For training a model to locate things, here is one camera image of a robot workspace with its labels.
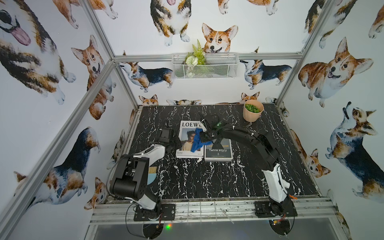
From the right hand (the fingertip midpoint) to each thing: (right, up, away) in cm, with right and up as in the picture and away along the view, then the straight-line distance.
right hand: (200, 138), depth 95 cm
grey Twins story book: (+15, -9, -6) cm, 19 cm away
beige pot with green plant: (+36, +19, +8) cm, 42 cm away
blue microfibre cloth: (-1, -2, -3) cm, 4 cm away
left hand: (-12, -1, 0) cm, 12 cm away
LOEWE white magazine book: (-9, +4, +6) cm, 11 cm away
